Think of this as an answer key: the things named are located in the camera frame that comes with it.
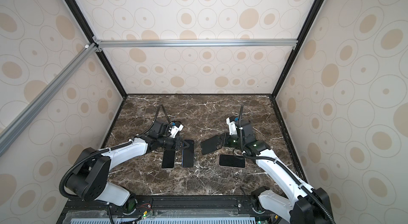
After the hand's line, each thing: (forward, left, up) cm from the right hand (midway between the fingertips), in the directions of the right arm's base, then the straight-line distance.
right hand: (219, 136), depth 80 cm
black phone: (-2, +3, -4) cm, 6 cm away
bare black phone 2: (-6, +28, -14) cm, 31 cm away
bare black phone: (-5, +17, -11) cm, 21 cm away
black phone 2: (-6, -8, -16) cm, 19 cm away
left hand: (-2, +14, -4) cm, 15 cm away
